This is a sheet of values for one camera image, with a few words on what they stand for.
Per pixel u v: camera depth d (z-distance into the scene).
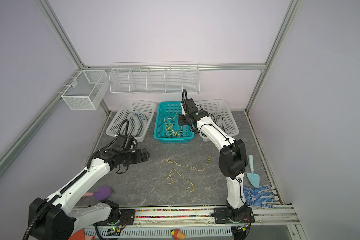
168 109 1.16
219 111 1.16
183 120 0.82
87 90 0.99
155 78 1.00
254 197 0.79
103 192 0.81
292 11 0.71
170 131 1.08
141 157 0.73
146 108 1.16
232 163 0.51
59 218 0.38
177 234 0.67
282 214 0.76
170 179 0.85
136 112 1.17
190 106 0.70
